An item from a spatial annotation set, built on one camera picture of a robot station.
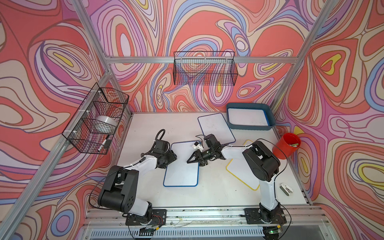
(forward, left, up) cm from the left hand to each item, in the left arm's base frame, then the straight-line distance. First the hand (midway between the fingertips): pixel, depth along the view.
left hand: (175, 159), depth 93 cm
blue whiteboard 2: (-9, -3, -1) cm, 10 cm away
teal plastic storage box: (+45, -60, +4) cm, 75 cm away
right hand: (-7, -9, +3) cm, 12 cm away
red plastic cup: (+2, -65, +8) cm, 65 cm away
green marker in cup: (+4, -72, +10) cm, 72 cm away
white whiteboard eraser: (-19, -63, 0) cm, 65 cm away
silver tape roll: (+2, +30, +32) cm, 44 cm away
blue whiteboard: (+36, -54, +1) cm, 65 cm away
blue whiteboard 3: (+29, -29, 0) cm, 41 cm away
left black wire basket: (+1, +38, +28) cm, 47 cm away
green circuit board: (-37, +12, -4) cm, 39 cm away
